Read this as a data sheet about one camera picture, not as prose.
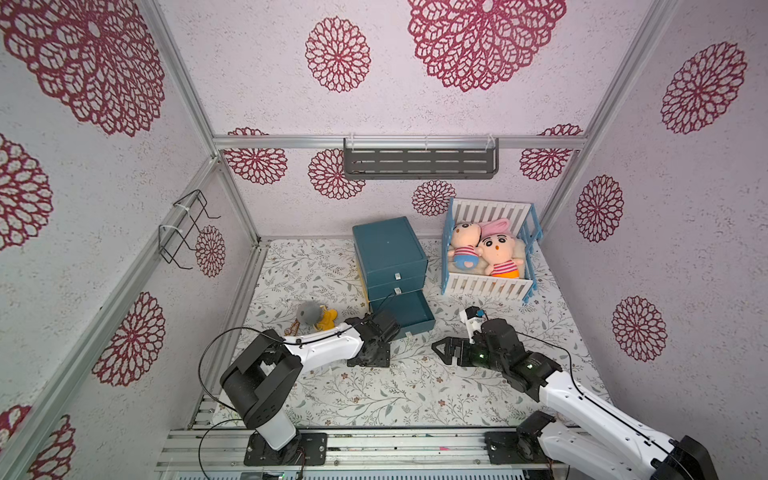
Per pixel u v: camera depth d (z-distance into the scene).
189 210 0.79
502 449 0.73
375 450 0.75
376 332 0.70
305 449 0.73
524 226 1.09
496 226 1.06
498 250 0.97
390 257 0.90
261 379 0.47
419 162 0.95
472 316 0.73
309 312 0.92
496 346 0.63
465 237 1.03
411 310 0.98
